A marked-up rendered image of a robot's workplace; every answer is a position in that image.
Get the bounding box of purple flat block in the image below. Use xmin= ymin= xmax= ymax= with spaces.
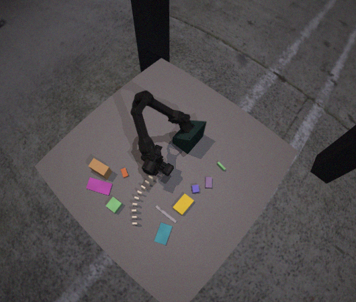
xmin=205 ymin=177 xmax=212 ymax=189
xmin=86 ymin=177 xmax=113 ymax=195

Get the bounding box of teal flat block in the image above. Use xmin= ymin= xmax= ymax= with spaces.
xmin=154 ymin=223 xmax=172 ymax=245

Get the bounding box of small blue cube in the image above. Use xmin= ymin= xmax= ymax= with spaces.
xmin=192 ymin=185 xmax=199 ymax=193

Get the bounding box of yellow rectangular block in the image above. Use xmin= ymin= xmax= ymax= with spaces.
xmin=173 ymin=194 xmax=193 ymax=215

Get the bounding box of orange rectangular block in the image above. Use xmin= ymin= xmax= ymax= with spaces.
xmin=121 ymin=168 xmax=128 ymax=178

